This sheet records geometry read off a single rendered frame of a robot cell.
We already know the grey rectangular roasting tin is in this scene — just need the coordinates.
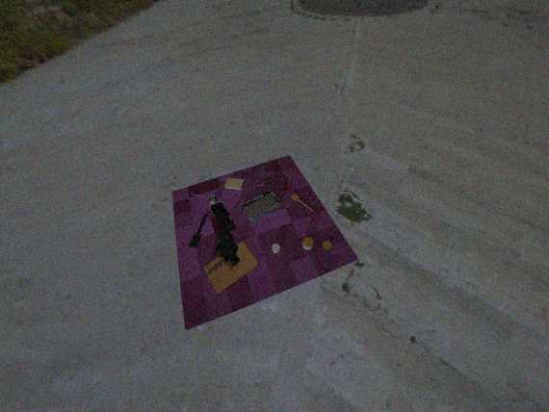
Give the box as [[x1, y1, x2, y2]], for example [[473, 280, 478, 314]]
[[242, 190, 281, 222]]

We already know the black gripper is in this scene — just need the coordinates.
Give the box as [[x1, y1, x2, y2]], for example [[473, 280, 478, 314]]
[[214, 244, 240, 266]]

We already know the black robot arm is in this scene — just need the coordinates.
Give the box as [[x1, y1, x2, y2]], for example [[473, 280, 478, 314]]
[[210, 202, 238, 260]]

